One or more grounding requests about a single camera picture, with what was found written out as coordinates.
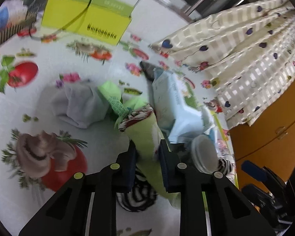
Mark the black white striped sock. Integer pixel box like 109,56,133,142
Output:
217,158,235,176
117,167,158,213

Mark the green rabbit sock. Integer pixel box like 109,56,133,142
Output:
116,104,181,209

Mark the white glove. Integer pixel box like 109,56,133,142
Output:
50,81,110,129

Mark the light green cloth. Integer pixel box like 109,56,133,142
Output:
98,81,148,119

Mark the clear round plastic container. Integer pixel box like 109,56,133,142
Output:
191,135,218,174

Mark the floral fruit tablecloth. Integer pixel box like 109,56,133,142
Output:
0,32,216,235

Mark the wet wipes pack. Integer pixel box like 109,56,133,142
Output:
152,69,217,143

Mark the black smartphone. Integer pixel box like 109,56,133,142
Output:
139,61,163,82

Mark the cream heart pattern curtain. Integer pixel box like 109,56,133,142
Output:
151,0,295,128

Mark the striped cardboard tray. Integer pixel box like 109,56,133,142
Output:
0,12,37,45

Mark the lime green cardboard box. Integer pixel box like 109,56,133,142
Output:
41,0,134,45

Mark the blue white tissue pack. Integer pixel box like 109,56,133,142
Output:
0,0,28,31

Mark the black cable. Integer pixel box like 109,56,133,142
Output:
26,0,100,40

